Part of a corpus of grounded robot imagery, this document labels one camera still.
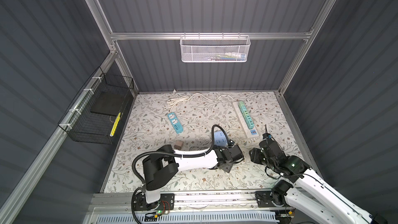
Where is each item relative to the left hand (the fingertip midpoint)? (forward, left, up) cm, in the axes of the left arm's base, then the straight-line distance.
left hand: (225, 161), depth 83 cm
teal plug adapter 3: (+25, -17, +4) cm, 31 cm away
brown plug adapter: (+12, +26, -2) cm, 29 cm away
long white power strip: (+18, -18, -1) cm, 25 cm away
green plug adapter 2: (+20, -18, +4) cm, 28 cm away
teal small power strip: (+26, +27, -1) cm, 37 cm away
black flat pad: (+24, +59, +24) cm, 68 cm away
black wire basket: (+16, +63, +24) cm, 69 cm away
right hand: (0, -14, +7) cm, 16 cm away
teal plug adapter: (+34, -18, +4) cm, 38 cm away
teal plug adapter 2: (+29, -17, +4) cm, 34 cm away
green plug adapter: (+38, -17, +4) cm, 42 cm away
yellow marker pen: (+11, +52, +24) cm, 58 cm away
